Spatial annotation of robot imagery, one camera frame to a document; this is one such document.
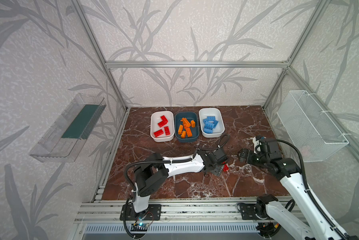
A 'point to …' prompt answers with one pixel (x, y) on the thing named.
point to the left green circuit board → (139, 227)
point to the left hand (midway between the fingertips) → (216, 162)
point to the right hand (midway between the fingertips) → (244, 150)
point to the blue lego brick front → (215, 123)
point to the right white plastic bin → (211, 122)
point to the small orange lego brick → (193, 123)
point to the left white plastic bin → (155, 119)
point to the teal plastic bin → (190, 116)
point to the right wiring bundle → (268, 229)
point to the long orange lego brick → (186, 123)
